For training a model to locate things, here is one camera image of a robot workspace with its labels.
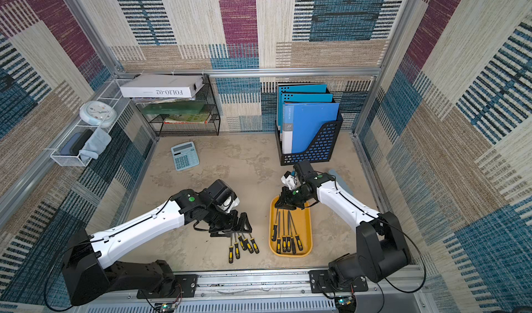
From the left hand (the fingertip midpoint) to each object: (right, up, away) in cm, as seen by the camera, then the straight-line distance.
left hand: (243, 231), depth 73 cm
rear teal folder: (+22, +58, +27) cm, 68 cm away
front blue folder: (+23, +40, +17) cm, 49 cm away
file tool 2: (+15, -6, +10) cm, 19 cm away
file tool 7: (-6, -11, +7) cm, 14 cm away
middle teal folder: (+24, +53, +24) cm, 63 cm away
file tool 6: (+11, 0, +4) cm, 12 cm away
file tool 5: (+20, -6, +11) cm, 23 cm away
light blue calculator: (-34, +26, +35) cm, 56 cm away
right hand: (+11, +7, +9) cm, 16 cm away
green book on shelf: (-31, +46, +21) cm, 59 cm away
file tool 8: (-3, -10, +8) cm, 13 cm away
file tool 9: (+3, -8, +9) cm, 12 cm away
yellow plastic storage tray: (+23, -1, +15) cm, 27 cm away
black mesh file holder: (+34, +29, +27) cm, 52 cm away
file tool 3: (+17, -6, +10) cm, 21 cm away
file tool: (+13, -7, +10) cm, 18 cm away
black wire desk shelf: (-49, +41, +42) cm, 76 cm away
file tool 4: (+18, -7, +10) cm, 22 cm away
